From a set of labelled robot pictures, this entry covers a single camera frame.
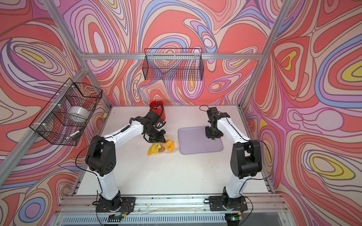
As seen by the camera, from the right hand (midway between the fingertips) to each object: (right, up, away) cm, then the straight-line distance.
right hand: (213, 139), depth 89 cm
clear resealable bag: (-27, -5, +5) cm, 28 cm away
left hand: (-29, -1, -1) cm, 29 cm away
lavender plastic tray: (-12, -2, +11) cm, 16 cm away
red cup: (-37, +25, +17) cm, 47 cm away
